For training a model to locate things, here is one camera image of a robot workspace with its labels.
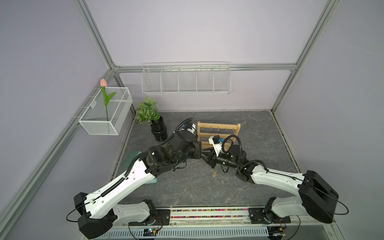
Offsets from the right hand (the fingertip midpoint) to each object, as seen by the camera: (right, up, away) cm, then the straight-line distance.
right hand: (198, 152), depth 74 cm
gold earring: (+10, -16, +15) cm, 24 cm away
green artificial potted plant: (-29, +21, +10) cm, 37 cm away
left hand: (+1, +4, -9) cm, 9 cm away
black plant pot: (-24, +11, +15) cm, 30 cm away
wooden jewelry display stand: (+6, +10, +37) cm, 39 cm away
